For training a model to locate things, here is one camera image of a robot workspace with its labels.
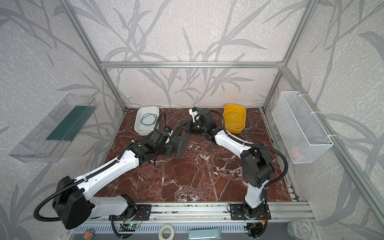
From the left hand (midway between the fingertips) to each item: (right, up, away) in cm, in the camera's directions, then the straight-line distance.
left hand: (172, 141), depth 82 cm
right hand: (+4, +11, 0) cm, 12 cm away
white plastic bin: (-26, +13, +30) cm, 42 cm away
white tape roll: (+3, -40, -15) cm, 42 cm away
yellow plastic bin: (+47, +21, +32) cm, 61 cm away
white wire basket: (+59, +5, -21) cm, 63 cm away
